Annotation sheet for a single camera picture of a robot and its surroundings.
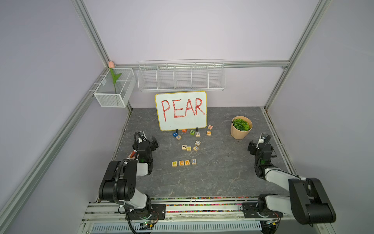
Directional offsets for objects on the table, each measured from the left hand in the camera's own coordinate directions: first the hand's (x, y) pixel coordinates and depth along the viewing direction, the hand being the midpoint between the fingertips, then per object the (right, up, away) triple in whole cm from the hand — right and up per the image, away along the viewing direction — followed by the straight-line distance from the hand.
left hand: (146, 138), depth 92 cm
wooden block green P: (+18, -15, -3) cm, 24 cm away
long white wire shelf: (+37, +45, +14) cm, 60 cm away
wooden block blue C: (+33, +2, +11) cm, 35 cm away
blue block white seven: (+17, +2, +12) cm, 21 cm away
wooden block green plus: (+27, -7, +4) cm, 28 cm away
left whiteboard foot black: (+18, +4, +13) cm, 23 cm away
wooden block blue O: (+33, -4, +7) cm, 34 cm away
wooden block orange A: (+26, -14, -3) cm, 30 cm away
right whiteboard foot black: (+33, +5, +14) cm, 36 cm away
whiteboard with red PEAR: (+22, +18, +7) cm, 30 cm away
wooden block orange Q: (+42, +3, +13) cm, 44 cm away
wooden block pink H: (+43, +7, +16) cm, 46 cm away
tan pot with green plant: (+61, +8, +2) cm, 61 cm away
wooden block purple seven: (+24, -6, +4) cm, 25 cm away
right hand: (+72, -2, -2) cm, 72 cm away
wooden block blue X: (+20, 0, +10) cm, 22 cm away
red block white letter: (+24, +4, +13) cm, 27 cm away
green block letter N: (+29, +3, +13) cm, 32 cm away
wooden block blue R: (+30, -14, -2) cm, 34 cm away
